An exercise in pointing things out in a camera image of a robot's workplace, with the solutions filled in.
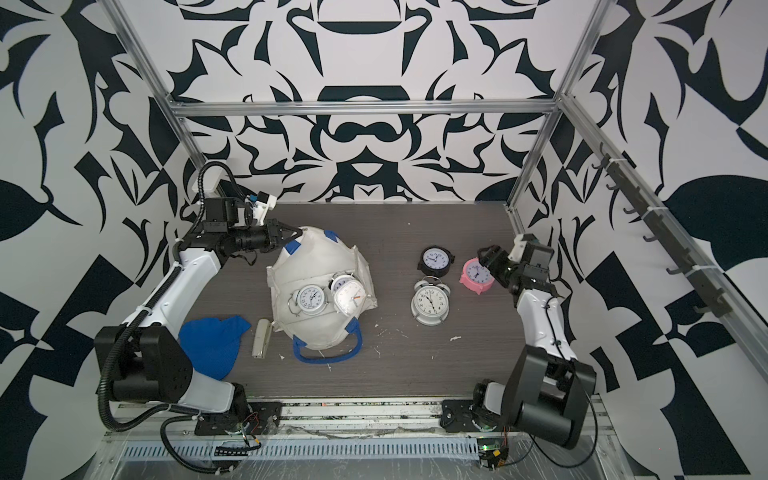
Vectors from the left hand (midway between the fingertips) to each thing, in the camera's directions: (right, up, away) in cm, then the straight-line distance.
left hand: (298, 228), depth 80 cm
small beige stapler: (-11, -30, +4) cm, 32 cm away
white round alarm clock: (+36, -22, +10) cm, 43 cm away
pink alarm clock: (+52, -15, +19) cm, 58 cm away
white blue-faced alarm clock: (+9, -14, +9) cm, 20 cm away
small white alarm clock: (0, -21, +10) cm, 23 cm away
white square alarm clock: (+13, -19, +4) cm, 24 cm away
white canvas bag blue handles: (+3, -18, +14) cm, 23 cm away
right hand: (+51, -6, +6) cm, 52 cm away
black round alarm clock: (+40, -11, +22) cm, 47 cm away
